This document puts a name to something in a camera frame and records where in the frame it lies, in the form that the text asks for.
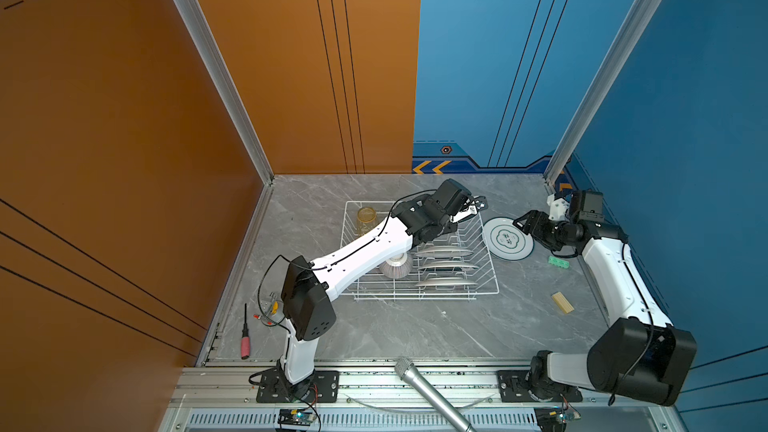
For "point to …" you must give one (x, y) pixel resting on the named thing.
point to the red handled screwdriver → (245, 340)
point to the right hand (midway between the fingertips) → (521, 226)
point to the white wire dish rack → (377, 286)
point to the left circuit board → (296, 417)
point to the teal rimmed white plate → (506, 241)
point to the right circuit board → (554, 418)
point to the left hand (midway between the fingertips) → (443, 200)
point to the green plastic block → (558, 262)
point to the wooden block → (562, 302)
